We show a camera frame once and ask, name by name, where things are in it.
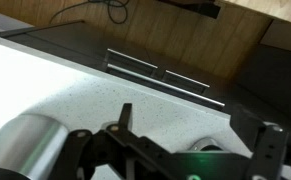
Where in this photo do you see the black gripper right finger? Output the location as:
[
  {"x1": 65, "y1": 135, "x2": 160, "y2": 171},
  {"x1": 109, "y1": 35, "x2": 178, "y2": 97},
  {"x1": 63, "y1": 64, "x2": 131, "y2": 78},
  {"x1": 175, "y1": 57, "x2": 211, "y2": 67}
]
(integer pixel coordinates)
[{"x1": 230, "y1": 105, "x2": 288, "y2": 180}]

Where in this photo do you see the dark drawer cabinet with handles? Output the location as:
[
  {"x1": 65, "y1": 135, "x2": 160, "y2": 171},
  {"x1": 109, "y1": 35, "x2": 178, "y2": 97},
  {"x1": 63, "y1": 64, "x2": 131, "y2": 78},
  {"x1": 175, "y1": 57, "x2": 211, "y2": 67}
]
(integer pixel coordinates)
[{"x1": 0, "y1": 21, "x2": 291, "y2": 129}]

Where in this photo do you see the stainless steel kettle black lid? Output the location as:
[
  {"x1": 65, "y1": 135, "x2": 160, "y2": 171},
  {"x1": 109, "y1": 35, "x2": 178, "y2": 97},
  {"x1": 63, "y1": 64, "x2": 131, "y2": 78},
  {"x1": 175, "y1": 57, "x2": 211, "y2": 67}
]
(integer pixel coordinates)
[{"x1": 0, "y1": 114, "x2": 69, "y2": 180}]

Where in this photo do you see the black cable on floor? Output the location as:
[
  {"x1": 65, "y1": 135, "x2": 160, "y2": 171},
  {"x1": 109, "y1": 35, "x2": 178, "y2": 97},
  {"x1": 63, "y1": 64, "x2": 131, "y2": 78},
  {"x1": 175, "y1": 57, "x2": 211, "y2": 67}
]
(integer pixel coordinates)
[{"x1": 48, "y1": 0, "x2": 131, "y2": 25}]

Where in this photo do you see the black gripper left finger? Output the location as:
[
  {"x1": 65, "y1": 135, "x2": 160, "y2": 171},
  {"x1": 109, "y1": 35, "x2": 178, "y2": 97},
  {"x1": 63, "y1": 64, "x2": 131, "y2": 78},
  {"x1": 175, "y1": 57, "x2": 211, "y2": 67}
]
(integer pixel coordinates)
[{"x1": 49, "y1": 129, "x2": 95, "y2": 180}]

